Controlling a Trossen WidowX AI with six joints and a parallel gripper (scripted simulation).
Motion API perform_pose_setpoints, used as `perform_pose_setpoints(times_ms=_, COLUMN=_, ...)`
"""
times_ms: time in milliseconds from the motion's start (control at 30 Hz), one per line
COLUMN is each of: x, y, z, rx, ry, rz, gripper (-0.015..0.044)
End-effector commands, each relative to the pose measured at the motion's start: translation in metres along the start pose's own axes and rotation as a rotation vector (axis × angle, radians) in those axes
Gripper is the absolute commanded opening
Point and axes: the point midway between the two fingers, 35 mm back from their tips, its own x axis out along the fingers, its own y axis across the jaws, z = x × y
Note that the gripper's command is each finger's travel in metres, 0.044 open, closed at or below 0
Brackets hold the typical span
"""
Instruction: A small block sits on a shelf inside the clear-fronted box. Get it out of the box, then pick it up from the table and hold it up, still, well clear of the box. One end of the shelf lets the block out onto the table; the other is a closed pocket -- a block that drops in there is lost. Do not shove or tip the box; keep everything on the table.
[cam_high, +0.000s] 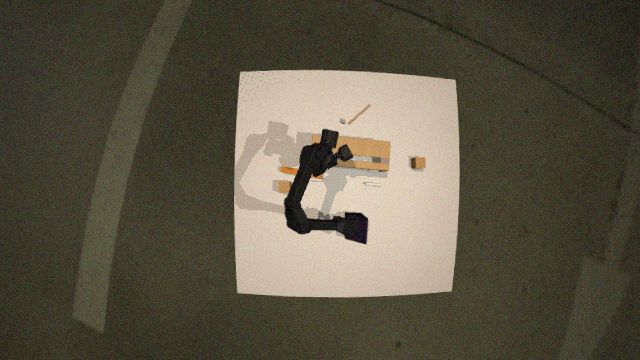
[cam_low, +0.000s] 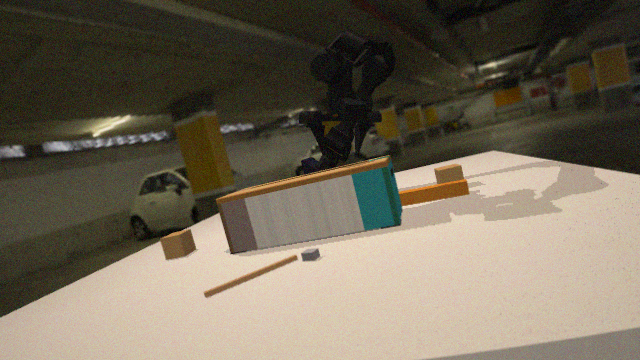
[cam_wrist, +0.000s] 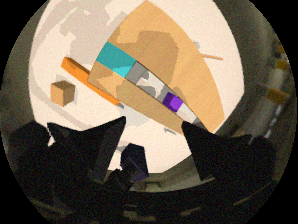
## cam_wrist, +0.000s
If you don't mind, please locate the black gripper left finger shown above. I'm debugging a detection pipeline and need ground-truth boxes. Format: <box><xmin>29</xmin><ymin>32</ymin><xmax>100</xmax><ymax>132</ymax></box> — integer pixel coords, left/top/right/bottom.
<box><xmin>47</xmin><ymin>116</ymin><xmax>126</xmax><ymax>181</ymax></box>

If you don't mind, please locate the small purple block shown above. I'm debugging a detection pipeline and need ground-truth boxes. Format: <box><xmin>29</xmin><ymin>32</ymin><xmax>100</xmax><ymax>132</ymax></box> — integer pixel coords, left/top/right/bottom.
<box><xmin>162</xmin><ymin>92</ymin><xmax>184</xmax><ymax>113</ymax></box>

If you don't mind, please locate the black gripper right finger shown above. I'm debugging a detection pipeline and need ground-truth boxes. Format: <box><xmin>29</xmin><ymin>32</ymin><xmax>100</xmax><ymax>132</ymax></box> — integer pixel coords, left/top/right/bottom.
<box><xmin>181</xmin><ymin>121</ymin><xmax>253</xmax><ymax>181</ymax></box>

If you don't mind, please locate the orange bar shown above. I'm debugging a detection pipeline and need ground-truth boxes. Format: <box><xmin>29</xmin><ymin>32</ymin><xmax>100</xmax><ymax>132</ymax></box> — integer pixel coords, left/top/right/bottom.
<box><xmin>61</xmin><ymin>57</ymin><xmax>120</xmax><ymax>107</ymax></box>

